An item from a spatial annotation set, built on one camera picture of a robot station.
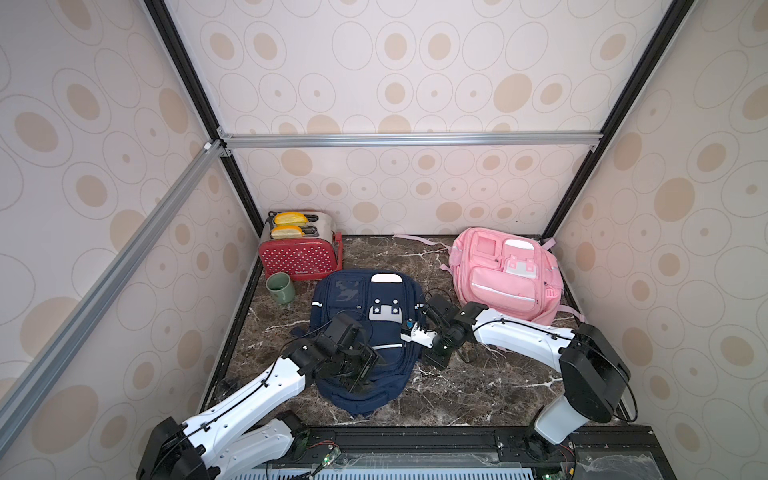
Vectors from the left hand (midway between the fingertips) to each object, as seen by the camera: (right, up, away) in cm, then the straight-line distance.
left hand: (393, 371), depth 72 cm
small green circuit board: (-16, -21, -1) cm, 26 cm away
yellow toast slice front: (-34, +36, +22) cm, 54 cm away
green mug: (-37, +18, +26) cm, 49 cm away
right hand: (+9, -2, +10) cm, 14 cm away
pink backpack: (+40, +24, +31) cm, 56 cm away
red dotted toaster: (-24, +30, +25) cm, 46 cm away
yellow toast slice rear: (-33, +41, +25) cm, 58 cm away
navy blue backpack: (-4, +14, +24) cm, 28 cm away
